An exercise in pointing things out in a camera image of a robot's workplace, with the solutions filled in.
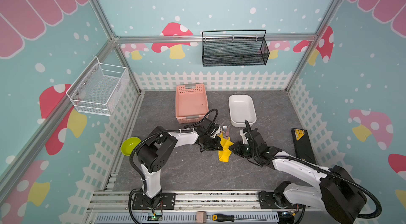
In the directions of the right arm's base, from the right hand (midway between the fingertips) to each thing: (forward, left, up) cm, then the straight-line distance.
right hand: (228, 147), depth 84 cm
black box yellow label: (+3, -44, -7) cm, 45 cm away
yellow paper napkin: (-2, +2, -6) cm, 6 cm away
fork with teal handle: (+16, 0, -7) cm, 18 cm away
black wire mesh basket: (+51, -5, +28) cm, 58 cm away
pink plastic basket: (+37, +23, -7) cm, 44 cm away
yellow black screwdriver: (-30, +3, -5) cm, 31 cm away
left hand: (0, +3, -6) cm, 7 cm away
